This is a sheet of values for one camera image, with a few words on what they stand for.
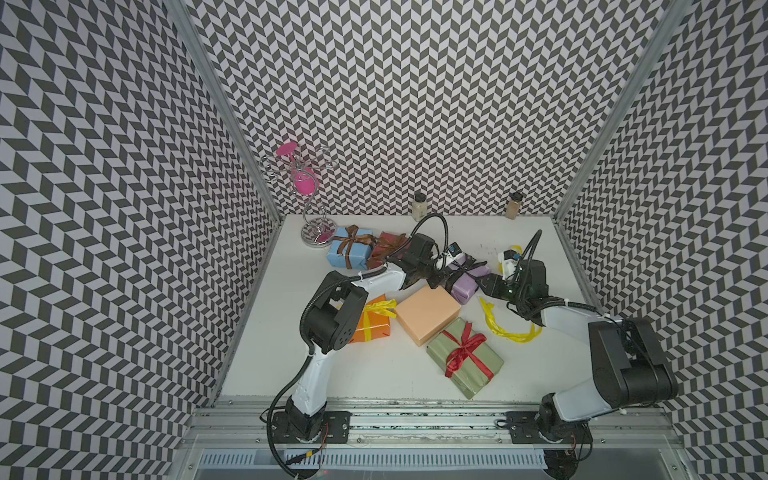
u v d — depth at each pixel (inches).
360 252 39.1
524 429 28.6
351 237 40.1
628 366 17.5
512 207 44.2
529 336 34.6
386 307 34.1
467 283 36.2
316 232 44.9
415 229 30.3
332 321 21.1
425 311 34.9
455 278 35.7
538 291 28.5
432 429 29.6
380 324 32.4
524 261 31.1
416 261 30.4
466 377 29.7
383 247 39.4
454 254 32.4
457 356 30.5
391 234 41.4
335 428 28.5
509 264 33.1
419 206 44.1
